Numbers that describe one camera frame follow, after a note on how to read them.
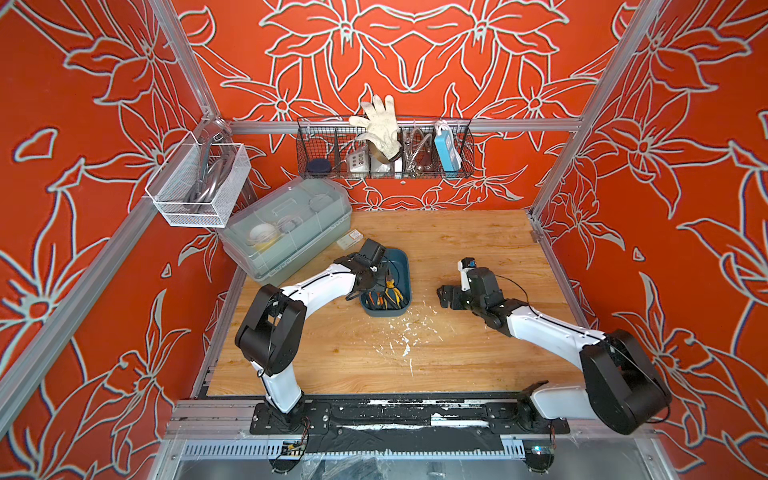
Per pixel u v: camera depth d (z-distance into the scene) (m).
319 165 1.00
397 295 0.94
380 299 0.92
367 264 0.71
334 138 0.95
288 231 0.89
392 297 0.93
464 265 0.81
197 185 0.76
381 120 0.88
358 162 0.94
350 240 1.10
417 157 0.84
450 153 0.88
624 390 0.42
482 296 0.68
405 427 0.73
